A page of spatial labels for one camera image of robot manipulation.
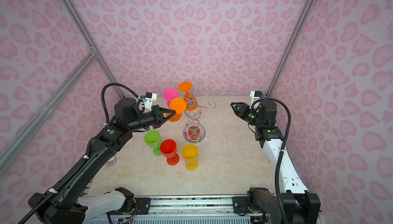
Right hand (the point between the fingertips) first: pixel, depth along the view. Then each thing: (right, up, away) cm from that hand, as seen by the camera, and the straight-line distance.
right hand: (233, 104), depth 73 cm
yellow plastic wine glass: (-21, -26, +7) cm, 34 cm away
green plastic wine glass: (-43, -19, +12) cm, 48 cm away
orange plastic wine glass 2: (-20, 0, +2) cm, 20 cm away
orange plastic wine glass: (-25, -1, -6) cm, 26 cm away
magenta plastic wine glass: (-31, +5, +3) cm, 32 cm away
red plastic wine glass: (-32, -23, +4) cm, 39 cm away
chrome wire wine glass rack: (-20, -17, +25) cm, 36 cm away
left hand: (-26, -3, -10) cm, 28 cm away
